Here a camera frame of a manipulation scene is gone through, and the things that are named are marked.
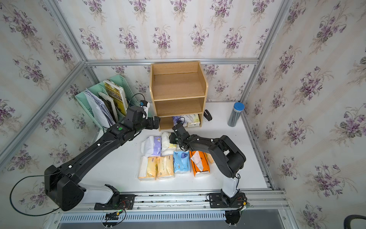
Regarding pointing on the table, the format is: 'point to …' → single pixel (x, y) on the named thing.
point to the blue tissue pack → (181, 161)
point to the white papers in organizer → (99, 109)
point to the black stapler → (208, 116)
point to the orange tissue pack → (199, 161)
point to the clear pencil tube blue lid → (236, 115)
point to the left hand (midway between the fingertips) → (155, 118)
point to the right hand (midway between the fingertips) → (172, 137)
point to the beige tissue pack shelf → (210, 158)
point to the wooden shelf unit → (177, 88)
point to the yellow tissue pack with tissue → (151, 165)
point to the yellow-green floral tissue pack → (196, 118)
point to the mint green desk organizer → (107, 101)
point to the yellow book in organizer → (116, 92)
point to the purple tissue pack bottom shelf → (175, 119)
